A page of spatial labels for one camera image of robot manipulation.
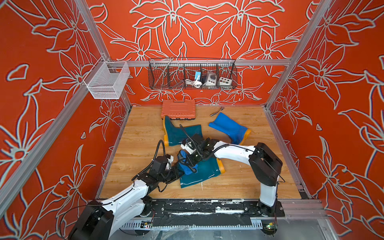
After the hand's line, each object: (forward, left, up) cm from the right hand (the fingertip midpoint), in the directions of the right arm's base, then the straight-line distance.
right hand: (184, 162), depth 83 cm
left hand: (-5, -1, -2) cm, 5 cm away
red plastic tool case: (+42, +5, +1) cm, 42 cm away
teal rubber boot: (+19, +8, 0) cm, 20 cm away
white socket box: (+43, -25, +23) cm, 55 cm away
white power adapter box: (+42, -16, +26) cm, 52 cm away
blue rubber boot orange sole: (+20, -35, 0) cm, 40 cm away
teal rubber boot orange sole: (-3, -13, -1) cm, 14 cm away
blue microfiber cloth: (-1, 0, 0) cm, 1 cm away
